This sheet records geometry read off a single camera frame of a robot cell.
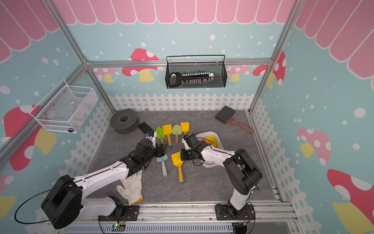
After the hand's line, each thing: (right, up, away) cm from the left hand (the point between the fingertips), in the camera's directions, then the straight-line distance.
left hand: (163, 146), depth 86 cm
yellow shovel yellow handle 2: (+8, -10, +4) cm, 13 cm away
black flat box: (+44, +22, +34) cm, 60 cm away
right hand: (+10, -6, +4) cm, 13 cm away
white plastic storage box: (+25, -10, -2) cm, 27 cm away
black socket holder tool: (+8, +41, +3) cm, 42 cm away
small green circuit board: (-20, -39, -13) cm, 46 cm away
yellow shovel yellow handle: (-1, +9, +22) cm, 24 cm away
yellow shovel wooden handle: (+12, +11, +23) cm, 29 cm away
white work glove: (-16, -25, -5) cm, 30 cm away
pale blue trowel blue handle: (-2, -10, +8) cm, 13 cm away
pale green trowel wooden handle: (+6, +9, +23) cm, 25 cm away
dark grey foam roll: (-32, +16, +20) cm, 41 cm away
